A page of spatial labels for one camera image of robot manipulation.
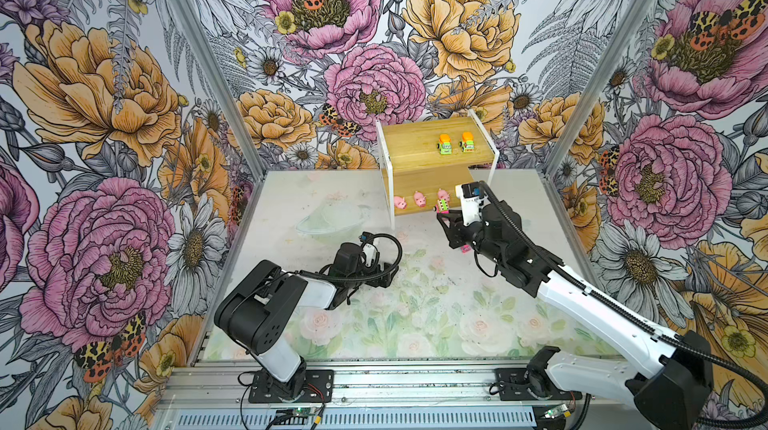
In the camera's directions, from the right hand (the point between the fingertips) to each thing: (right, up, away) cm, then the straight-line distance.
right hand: (443, 223), depth 76 cm
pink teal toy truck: (+3, -5, -9) cm, 10 cm away
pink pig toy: (-10, +5, +13) cm, 17 cm away
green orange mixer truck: (+1, +20, +4) cm, 21 cm away
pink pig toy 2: (-5, +6, +14) cm, 16 cm away
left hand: (-15, -16, +18) cm, 28 cm away
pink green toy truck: (0, +4, -1) cm, 4 cm away
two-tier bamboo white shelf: (-3, +16, +3) cm, 17 cm away
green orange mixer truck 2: (+7, +21, +4) cm, 22 cm away
